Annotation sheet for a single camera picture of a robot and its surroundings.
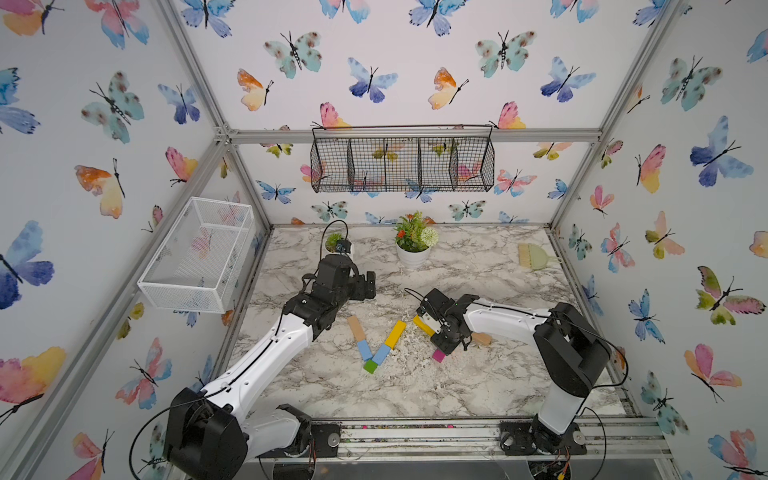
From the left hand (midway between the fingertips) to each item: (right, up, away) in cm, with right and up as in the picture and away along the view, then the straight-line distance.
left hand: (361, 271), depth 81 cm
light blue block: (0, -23, +8) cm, 25 cm away
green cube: (+2, -27, +5) cm, 28 cm away
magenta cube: (+21, -25, +5) cm, 33 cm away
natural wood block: (+35, -20, +8) cm, 41 cm away
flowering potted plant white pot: (+15, +10, +11) cm, 21 cm away
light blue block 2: (+5, -25, +7) cm, 26 cm away
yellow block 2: (+17, -15, +4) cm, 23 cm away
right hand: (+25, -21, +9) cm, 34 cm away
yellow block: (+9, -20, +10) cm, 24 cm away
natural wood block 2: (-3, -18, +13) cm, 23 cm away
